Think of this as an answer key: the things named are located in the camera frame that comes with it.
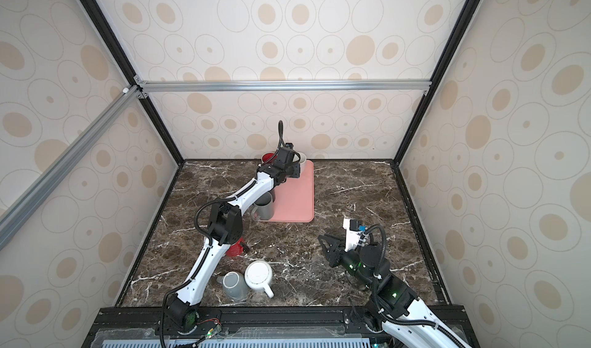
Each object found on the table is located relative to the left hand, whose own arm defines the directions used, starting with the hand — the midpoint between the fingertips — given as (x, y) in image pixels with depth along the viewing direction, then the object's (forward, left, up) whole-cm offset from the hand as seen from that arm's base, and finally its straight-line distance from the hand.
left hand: (302, 160), depth 103 cm
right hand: (-41, -6, +9) cm, 42 cm away
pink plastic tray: (-11, +4, -15) cm, 19 cm away
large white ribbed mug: (-49, +15, -4) cm, 51 cm away
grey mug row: (-23, +15, -2) cm, 28 cm away
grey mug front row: (-52, +21, -2) cm, 57 cm away
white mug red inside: (+9, +17, -7) cm, 21 cm away
